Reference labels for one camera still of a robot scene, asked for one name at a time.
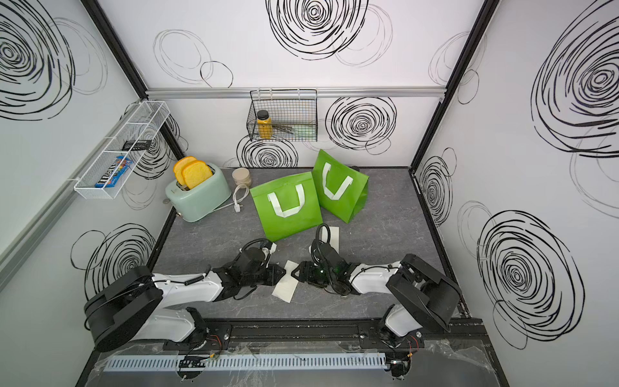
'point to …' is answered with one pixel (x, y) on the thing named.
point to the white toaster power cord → (237, 205)
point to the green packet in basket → (305, 131)
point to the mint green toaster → (190, 205)
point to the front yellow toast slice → (195, 172)
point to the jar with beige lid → (241, 176)
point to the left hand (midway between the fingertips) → (286, 272)
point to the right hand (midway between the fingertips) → (297, 275)
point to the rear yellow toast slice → (178, 167)
